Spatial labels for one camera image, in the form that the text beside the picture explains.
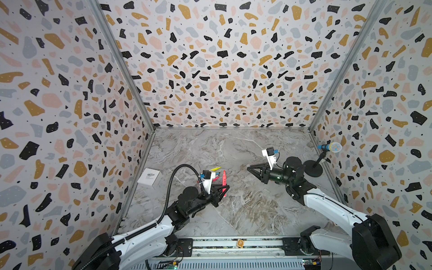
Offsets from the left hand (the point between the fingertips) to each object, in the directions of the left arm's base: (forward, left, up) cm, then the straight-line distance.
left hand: (230, 188), depth 73 cm
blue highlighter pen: (+1, +11, +9) cm, 15 cm away
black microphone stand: (+20, -51, -18) cm, 57 cm away
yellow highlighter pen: (+21, +7, -18) cm, 29 cm away
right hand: (+7, -9, +4) cm, 12 cm away
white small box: (+12, +42, -13) cm, 46 cm away
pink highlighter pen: (+2, +2, +1) cm, 3 cm away
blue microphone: (+16, -49, +7) cm, 52 cm away
